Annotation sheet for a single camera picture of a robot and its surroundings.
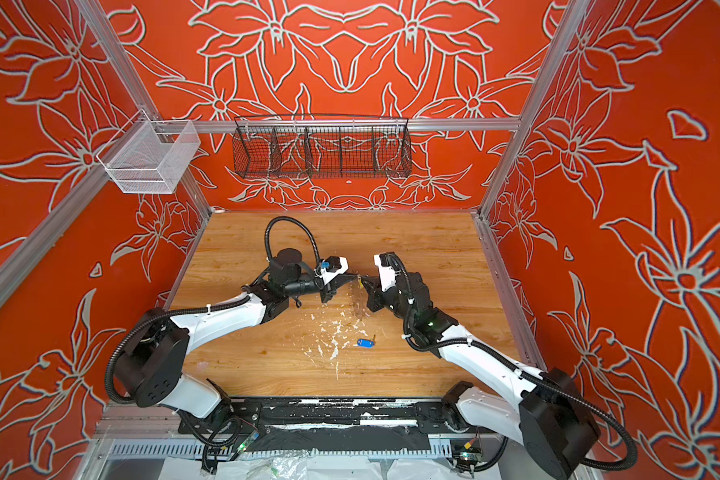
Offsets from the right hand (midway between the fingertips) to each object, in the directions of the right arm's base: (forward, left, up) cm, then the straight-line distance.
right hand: (360, 277), depth 78 cm
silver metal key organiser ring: (+2, +1, -14) cm, 14 cm away
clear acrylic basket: (+37, +66, +14) cm, 77 cm away
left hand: (+1, +2, +1) cm, 3 cm away
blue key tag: (-11, -2, -18) cm, 22 cm away
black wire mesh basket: (+47, +13, +10) cm, 49 cm away
